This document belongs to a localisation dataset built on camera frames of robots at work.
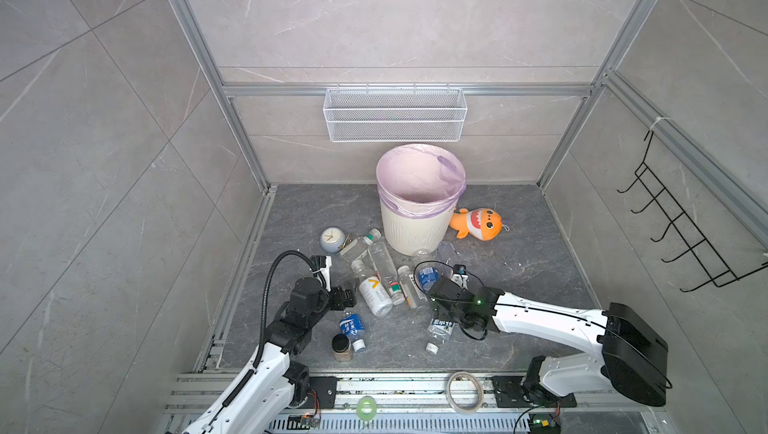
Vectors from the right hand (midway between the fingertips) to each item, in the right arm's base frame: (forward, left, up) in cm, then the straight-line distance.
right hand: (444, 305), depth 85 cm
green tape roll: (-26, +21, -3) cm, 33 cm away
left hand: (+6, +28, +8) cm, 30 cm away
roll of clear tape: (-23, +1, -2) cm, 23 cm away
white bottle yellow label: (+2, +19, +3) cm, 20 cm away
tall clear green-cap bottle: (+13, +17, 0) cm, 21 cm away
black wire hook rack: (0, -52, +27) cm, 59 cm away
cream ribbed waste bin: (+18, +11, +10) cm, 23 cm away
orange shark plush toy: (+26, -16, +4) cm, 31 cm away
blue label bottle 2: (+7, +4, +2) cm, 9 cm away
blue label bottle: (-6, +26, +3) cm, 26 cm away
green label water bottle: (-7, +2, 0) cm, 8 cm away
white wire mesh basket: (+57, +14, +26) cm, 64 cm away
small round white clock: (+23, +35, +1) cm, 42 cm away
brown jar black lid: (-12, +28, +6) cm, 31 cm away
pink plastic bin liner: (+39, +4, +12) cm, 41 cm away
